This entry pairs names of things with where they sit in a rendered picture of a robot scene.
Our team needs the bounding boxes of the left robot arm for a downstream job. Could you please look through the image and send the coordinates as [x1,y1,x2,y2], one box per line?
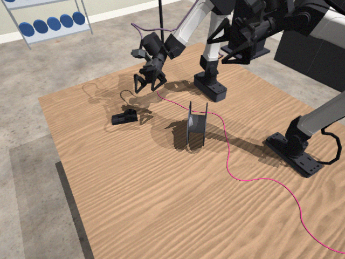
[244,0,345,175]

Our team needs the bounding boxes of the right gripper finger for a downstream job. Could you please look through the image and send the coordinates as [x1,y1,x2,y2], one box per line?
[151,70,167,92]
[134,74,147,94]

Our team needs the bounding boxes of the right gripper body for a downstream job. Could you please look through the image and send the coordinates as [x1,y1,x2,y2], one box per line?
[135,49,165,84]

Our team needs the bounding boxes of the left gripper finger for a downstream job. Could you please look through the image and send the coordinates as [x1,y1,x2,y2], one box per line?
[222,41,252,65]
[207,17,230,44]

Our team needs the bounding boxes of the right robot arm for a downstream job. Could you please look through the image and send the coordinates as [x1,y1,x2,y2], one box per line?
[143,0,236,95]

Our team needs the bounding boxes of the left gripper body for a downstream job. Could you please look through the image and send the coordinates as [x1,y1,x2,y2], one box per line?
[230,0,271,58]

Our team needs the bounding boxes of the black cable reel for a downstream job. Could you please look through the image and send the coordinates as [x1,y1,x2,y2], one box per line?
[187,101,208,146]

